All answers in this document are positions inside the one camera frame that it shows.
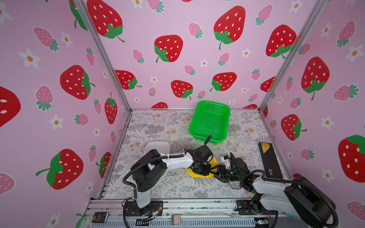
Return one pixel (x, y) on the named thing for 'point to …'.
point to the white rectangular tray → (163, 147)
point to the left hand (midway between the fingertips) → (210, 174)
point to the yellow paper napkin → (213, 162)
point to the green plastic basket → (210, 118)
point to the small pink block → (176, 219)
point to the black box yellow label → (269, 161)
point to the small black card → (100, 217)
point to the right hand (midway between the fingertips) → (209, 173)
